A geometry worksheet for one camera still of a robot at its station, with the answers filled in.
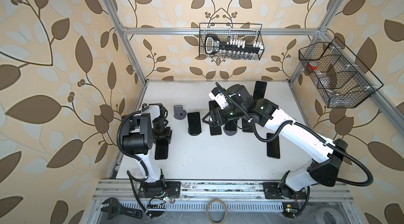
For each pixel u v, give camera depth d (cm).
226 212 68
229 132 94
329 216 68
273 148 87
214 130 95
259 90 98
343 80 72
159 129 80
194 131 89
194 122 87
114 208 69
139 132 51
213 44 85
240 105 52
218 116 59
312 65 87
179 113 96
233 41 82
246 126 47
